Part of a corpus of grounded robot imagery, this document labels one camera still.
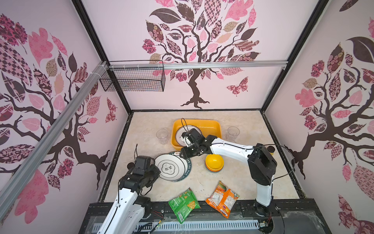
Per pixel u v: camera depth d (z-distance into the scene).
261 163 0.51
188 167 0.87
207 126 1.08
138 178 0.54
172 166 0.87
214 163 0.88
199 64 0.94
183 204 0.72
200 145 0.65
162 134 1.00
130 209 0.48
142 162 0.60
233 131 1.03
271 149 0.85
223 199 0.74
